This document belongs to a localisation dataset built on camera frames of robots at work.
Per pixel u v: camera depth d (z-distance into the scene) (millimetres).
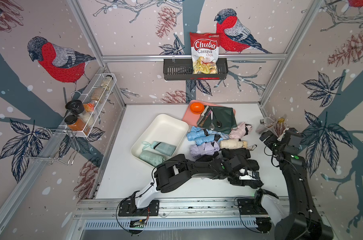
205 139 947
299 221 382
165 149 904
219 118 1106
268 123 981
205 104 1183
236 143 922
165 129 1045
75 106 617
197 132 976
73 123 594
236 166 643
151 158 856
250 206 728
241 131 981
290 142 574
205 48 819
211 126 1067
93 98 760
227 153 901
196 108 1139
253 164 828
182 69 1009
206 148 896
